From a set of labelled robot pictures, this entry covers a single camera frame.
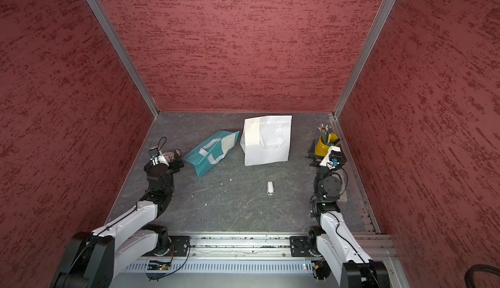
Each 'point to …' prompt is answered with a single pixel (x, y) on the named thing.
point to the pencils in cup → (327, 136)
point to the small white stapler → (270, 191)
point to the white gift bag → (266, 139)
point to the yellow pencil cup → (321, 148)
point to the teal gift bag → (211, 151)
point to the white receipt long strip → (227, 143)
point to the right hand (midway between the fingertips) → (323, 144)
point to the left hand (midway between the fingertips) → (166, 157)
